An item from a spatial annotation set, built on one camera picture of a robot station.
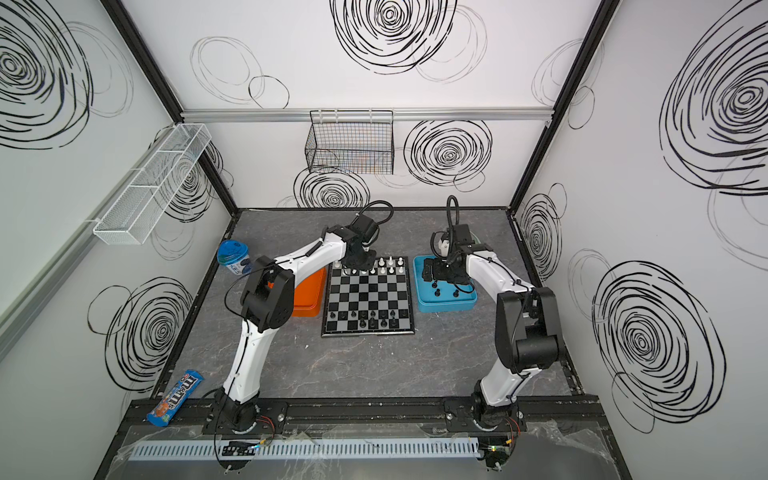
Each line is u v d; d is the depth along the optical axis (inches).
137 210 29.0
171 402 29.6
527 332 18.2
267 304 22.4
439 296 37.8
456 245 29.1
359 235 31.3
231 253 37.7
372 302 36.8
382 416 29.7
